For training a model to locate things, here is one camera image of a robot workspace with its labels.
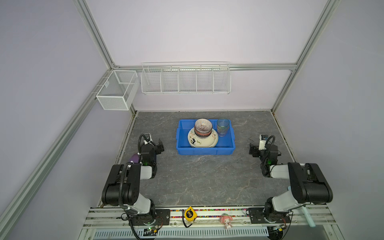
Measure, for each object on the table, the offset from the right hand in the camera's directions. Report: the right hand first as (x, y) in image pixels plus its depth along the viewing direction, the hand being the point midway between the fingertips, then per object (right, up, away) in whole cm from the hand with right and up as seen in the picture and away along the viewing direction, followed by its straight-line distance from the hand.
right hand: (259, 144), depth 94 cm
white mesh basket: (-91, +36, +5) cm, 98 cm away
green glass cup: (-22, +12, +9) cm, 26 cm away
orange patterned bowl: (-36, +6, -1) cm, 36 cm away
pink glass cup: (-22, +7, +7) cm, 24 cm away
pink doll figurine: (-25, -33, -23) cm, 48 cm away
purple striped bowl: (-36, +12, +3) cm, 38 cm away
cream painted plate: (-31, +1, +5) cm, 31 cm away
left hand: (-67, +2, -1) cm, 67 cm away
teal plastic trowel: (+15, -32, -22) cm, 42 cm away
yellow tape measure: (-43, -32, -21) cm, 57 cm away
